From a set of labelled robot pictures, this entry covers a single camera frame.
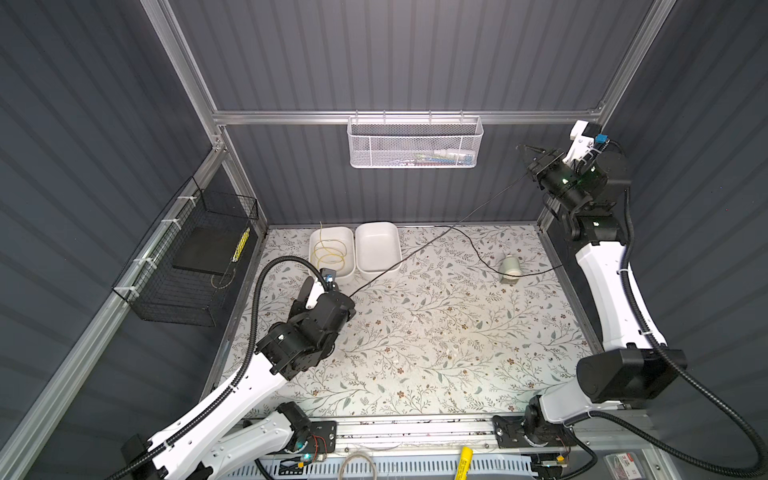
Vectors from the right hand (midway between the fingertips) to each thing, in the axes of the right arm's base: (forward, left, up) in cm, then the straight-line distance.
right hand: (522, 145), depth 63 cm
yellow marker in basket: (-6, +69, -24) cm, 73 cm away
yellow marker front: (-52, +12, -50) cm, 73 cm away
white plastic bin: (+15, +34, -51) cm, 64 cm away
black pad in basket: (-10, +74, -21) cm, 77 cm away
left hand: (-21, +48, -27) cm, 59 cm away
